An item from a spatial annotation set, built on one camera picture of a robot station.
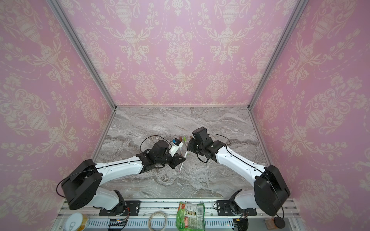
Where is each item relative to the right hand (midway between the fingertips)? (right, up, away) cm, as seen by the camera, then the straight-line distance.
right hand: (188, 145), depth 83 cm
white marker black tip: (-4, -1, -7) cm, 8 cm away
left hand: (-2, -8, -2) cm, 9 cm away
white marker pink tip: (-3, -10, -1) cm, 10 cm away
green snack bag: (+1, -33, -13) cm, 35 cm away
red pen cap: (0, -2, -10) cm, 10 cm away
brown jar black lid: (+38, -31, -20) cm, 53 cm away
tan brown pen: (+2, +2, +20) cm, 20 cm away
